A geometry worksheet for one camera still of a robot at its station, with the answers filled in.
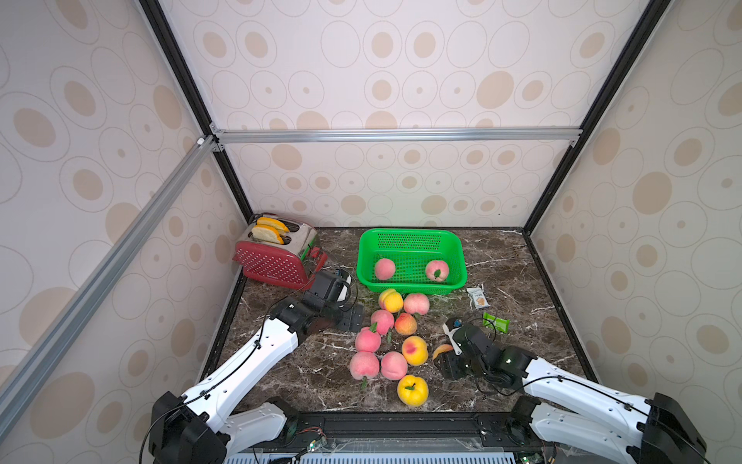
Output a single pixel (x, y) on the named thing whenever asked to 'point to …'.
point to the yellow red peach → (414, 350)
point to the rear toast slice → (272, 223)
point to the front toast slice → (266, 233)
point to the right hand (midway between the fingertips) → (443, 363)
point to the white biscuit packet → (478, 298)
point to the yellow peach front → (413, 391)
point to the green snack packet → (499, 324)
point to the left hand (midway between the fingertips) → (356, 312)
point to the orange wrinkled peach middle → (406, 324)
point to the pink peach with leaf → (367, 339)
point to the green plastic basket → (411, 250)
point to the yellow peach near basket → (390, 301)
